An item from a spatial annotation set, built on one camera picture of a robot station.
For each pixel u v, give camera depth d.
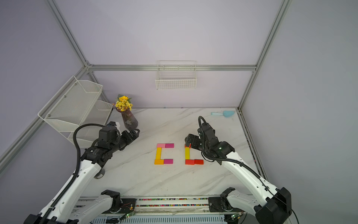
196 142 0.67
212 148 0.56
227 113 1.19
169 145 0.97
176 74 0.95
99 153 0.51
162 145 0.98
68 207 0.39
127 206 0.72
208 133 0.57
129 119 1.01
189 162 0.89
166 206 0.75
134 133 0.69
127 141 0.67
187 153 0.93
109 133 0.56
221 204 0.66
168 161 0.91
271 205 0.38
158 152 0.93
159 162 0.90
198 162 0.89
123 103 0.89
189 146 0.68
